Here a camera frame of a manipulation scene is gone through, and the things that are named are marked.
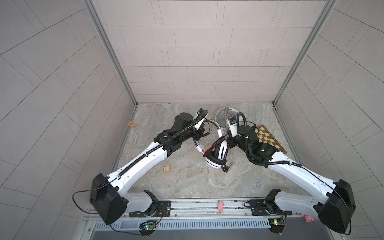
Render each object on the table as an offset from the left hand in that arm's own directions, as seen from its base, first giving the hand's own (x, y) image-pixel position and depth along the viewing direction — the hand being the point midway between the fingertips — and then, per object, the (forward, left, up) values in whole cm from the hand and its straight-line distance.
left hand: (207, 122), depth 73 cm
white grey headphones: (+19, -12, -17) cm, 29 cm away
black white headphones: (-17, -3, -2) cm, 17 cm away
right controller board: (-39, -32, -26) cm, 57 cm away
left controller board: (-41, +26, -22) cm, 53 cm away
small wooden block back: (+34, +42, -25) cm, 60 cm away
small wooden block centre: (-14, +22, -24) cm, 36 cm away
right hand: (-1, -10, -7) cm, 13 cm away
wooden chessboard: (+7, -38, -24) cm, 45 cm away
